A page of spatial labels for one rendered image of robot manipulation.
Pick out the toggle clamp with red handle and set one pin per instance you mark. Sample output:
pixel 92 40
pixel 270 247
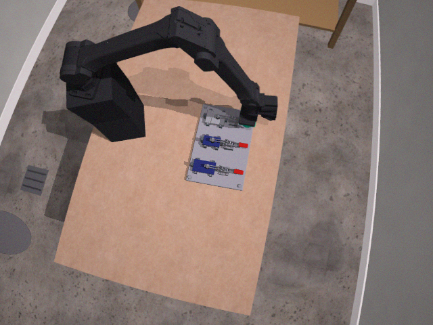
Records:
pixel 229 146
pixel 225 170

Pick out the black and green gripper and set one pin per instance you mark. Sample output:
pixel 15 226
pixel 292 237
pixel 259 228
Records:
pixel 243 120

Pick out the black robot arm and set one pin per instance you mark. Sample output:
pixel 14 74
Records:
pixel 197 36

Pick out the blue rectangular block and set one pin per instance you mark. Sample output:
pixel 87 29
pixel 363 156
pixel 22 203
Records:
pixel 199 166
pixel 208 143

